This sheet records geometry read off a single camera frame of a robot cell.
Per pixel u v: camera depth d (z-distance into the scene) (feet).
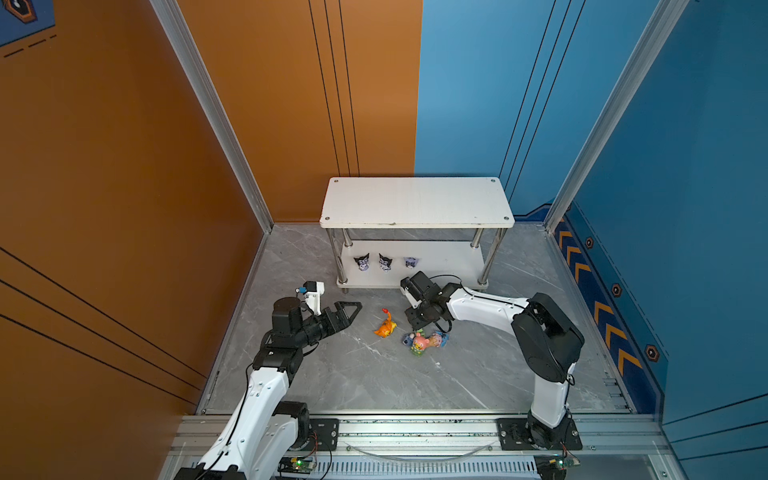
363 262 3.09
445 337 2.85
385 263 3.12
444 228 3.93
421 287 2.43
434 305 2.22
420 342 2.74
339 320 2.31
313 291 2.41
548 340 1.63
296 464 2.33
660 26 2.34
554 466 2.31
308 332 2.21
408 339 2.85
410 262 3.18
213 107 2.80
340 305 2.30
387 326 2.91
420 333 2.84
